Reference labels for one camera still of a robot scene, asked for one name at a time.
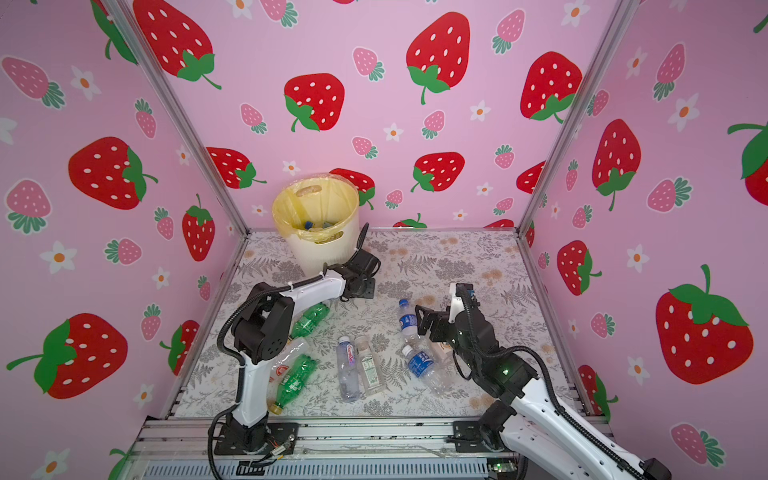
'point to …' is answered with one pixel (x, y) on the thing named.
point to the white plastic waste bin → (305, 258)
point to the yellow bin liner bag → (315, 207)
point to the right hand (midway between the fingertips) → (428, 307)
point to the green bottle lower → (294, 384)
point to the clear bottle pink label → (348, 369)
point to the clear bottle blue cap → (326, 225)
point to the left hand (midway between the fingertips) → (367, 287)
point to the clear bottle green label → (370, 366)
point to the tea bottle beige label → (444, 353)
